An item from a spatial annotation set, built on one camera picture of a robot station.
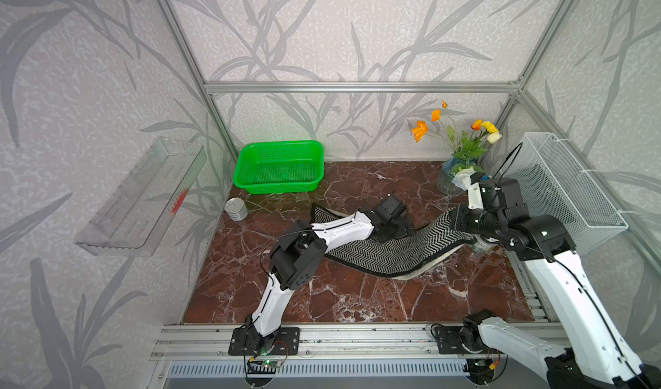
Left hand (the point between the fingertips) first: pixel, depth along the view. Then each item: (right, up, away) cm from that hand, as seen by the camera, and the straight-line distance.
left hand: (409, 236), depth 88 cm
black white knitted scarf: (0, -2, -15) cm, 15 cm away
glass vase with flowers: (+15, +23, -5) cm, 28 cm away
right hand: (+6, +11, -19) cm, 23 cm away
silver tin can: (-65, +9, +11) cm, 66 cm away
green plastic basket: (-54, +26, +31) cm, 68 cm away
